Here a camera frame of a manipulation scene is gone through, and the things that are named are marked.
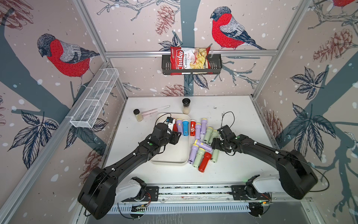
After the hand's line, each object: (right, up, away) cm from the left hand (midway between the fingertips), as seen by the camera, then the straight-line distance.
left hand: (180, 130), depth 83 cm
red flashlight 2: (-4, -1, +15) cm, 16 cm away
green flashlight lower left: (+11, -17, +1) cm, 21 cm away
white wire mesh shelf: (-49, +10, -12) cm, 51 cm away
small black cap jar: (-32, +6, +22) cm, 39 cm away
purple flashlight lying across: (+15, -11, +5) cm, 19 cm away
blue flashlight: (+3, 0, +15) cm, 15 cm away
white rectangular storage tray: (-1, -16, +3) cm, 16 cm away
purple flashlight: (-1, +1, +16) cm, 16 cm away
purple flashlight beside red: (+13, 0, +15) cm, 20 cm away
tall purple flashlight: (+17, +1, +17) cm, 24 cm away
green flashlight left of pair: (+19, -5, +12) cm, 23 cm away
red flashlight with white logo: (+9, -1, +15) cm, 17 cm away
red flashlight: (+16, -17, +1) cm, 23 cm away
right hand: (+23, -10, +6) cm, 26 cm away
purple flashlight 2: (+8, -15, +3) cm, 18 cm away
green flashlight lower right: (+22, -15, +2) cm, 27 cm away
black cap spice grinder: (+4, +17, +19) cm, 26 cm away
